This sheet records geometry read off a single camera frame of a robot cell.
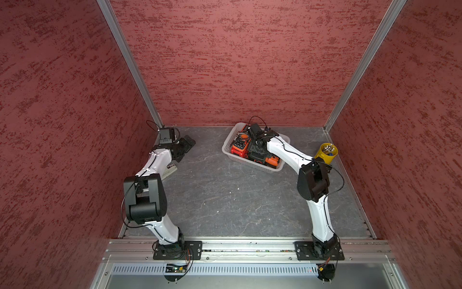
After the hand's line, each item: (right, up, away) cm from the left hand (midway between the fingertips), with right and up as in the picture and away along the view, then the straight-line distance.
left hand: (190, 149), depth 93 cm
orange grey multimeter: (+27, +5, +3) cm, 28 cm away
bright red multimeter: (+29, -3, +4) cm, 29 cm away
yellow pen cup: (+72, -2, -2) cm, 72 cm away
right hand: (+37, -2, +4) cm, 37 cm away
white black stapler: (-12, -11, +4) cm, 17 cm away
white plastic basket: (+19, +2, +7) cm, 21 cm away
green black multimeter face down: (+35, -2, -7) cm, 36 cm away
